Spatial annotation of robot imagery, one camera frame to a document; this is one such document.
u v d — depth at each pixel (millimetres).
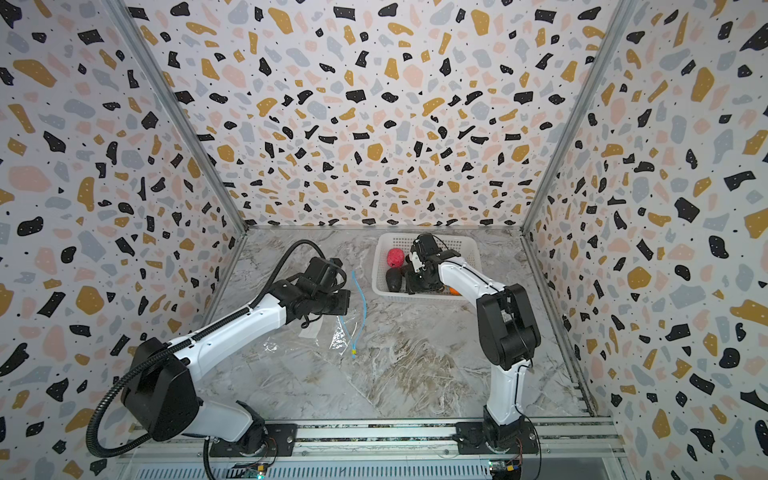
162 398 409
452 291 651
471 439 741
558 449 736
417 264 865
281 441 734
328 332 939
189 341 448
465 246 1059
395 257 1061
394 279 1019
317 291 645
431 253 757
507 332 509
